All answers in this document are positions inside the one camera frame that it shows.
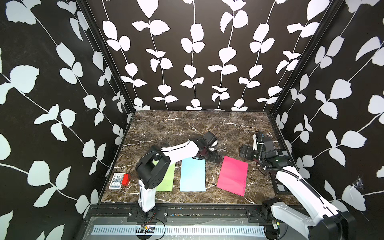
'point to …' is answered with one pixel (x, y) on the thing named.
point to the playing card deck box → (117, 181)
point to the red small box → (126, 180)
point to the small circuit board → (145, 229)
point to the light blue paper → (193, 175)
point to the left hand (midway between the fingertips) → (217, 156)
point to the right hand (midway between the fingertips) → (245, 147)
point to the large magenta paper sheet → (232, 176)
